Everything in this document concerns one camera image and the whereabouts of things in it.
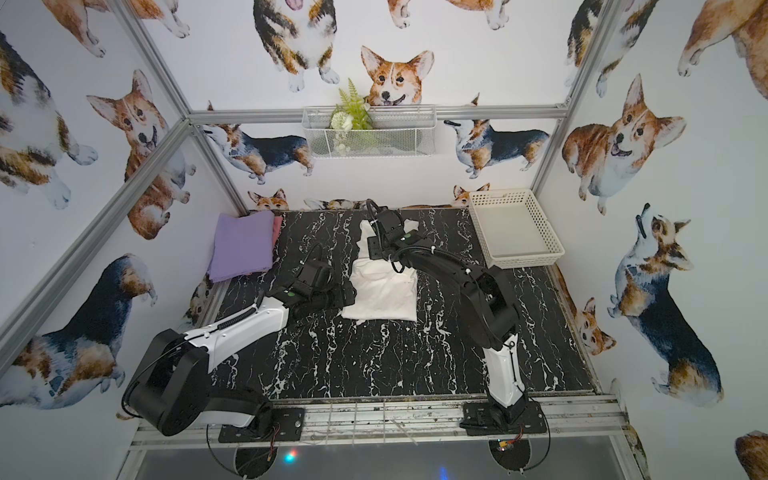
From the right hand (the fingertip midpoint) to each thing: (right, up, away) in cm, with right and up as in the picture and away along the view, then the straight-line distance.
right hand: (374, 243), depth 92 cm
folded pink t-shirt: (-40, +8, +24) cm, 47 cm away
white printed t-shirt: (+1, -16, +5) cm, 16 cm away
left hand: (-7, -14, -3) cm, 16 cm away
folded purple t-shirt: (-48, -1, +14) cm, 50 cm away
